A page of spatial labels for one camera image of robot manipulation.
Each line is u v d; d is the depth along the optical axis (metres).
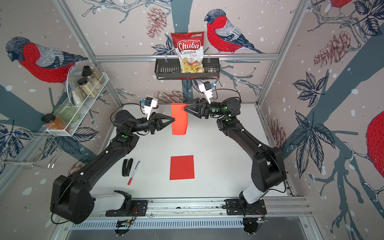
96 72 0.85
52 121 0.59
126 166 0.86
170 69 0.95
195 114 0.59
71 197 0.40
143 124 0.61
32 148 0.56
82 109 0.68
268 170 0.44
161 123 0.64
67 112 0.73
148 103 0.58
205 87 0.58
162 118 0.64
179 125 0.66
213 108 0.61
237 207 0.73
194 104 0.63
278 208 0.75
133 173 0.85
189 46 0.80
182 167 0.89
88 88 0.76
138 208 0.73
